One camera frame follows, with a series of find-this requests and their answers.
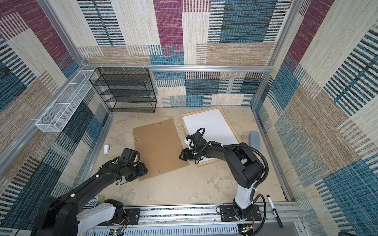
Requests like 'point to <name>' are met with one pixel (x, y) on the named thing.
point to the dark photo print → (215, 127)
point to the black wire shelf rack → (125, 89)
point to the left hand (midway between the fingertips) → (145, 170)
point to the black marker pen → (274, 212)
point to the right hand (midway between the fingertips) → (184, 160)
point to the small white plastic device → (107, 149)
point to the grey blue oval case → (254, 139)
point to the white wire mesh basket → (57, 116)
